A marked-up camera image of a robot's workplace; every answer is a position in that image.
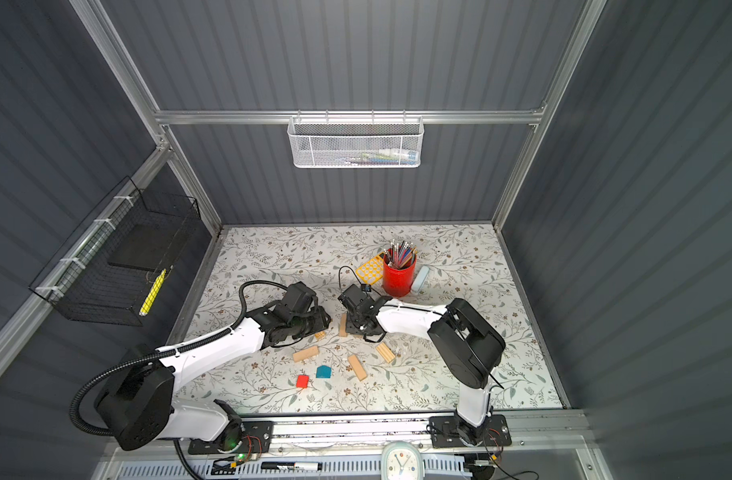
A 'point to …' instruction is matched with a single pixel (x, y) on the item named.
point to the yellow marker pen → (152, 293)
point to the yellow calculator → (372, 270)
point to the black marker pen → (302, 466)
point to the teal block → (323, 372)
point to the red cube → (302, 381)
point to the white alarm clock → (401, 460)
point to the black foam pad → (148, 246)
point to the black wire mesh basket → (112, 266)
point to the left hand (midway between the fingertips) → (329, 320)
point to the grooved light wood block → (386, 352)
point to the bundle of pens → (400, 256)
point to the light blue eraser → (420, 279)
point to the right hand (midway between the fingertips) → (356, 327)
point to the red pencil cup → (398, 270)
